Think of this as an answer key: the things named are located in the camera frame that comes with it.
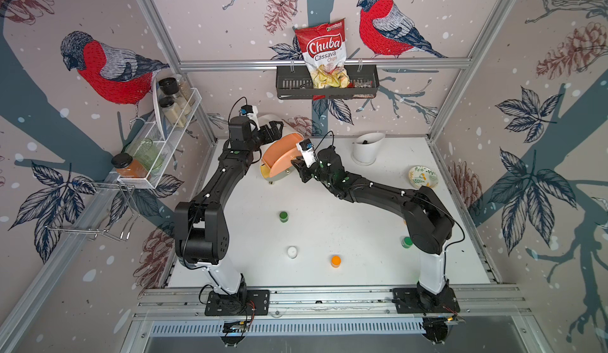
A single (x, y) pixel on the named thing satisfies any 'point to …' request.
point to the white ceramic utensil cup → (366, 149)
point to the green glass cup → (146, 153)
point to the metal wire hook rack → (100, 208)
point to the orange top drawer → (279, 153)
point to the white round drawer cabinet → (288, 127)
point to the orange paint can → (336, 261)
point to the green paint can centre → (283, 217)
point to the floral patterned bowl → (420, 176)
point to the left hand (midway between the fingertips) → (278, 120)
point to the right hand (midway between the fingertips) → (293, 159)
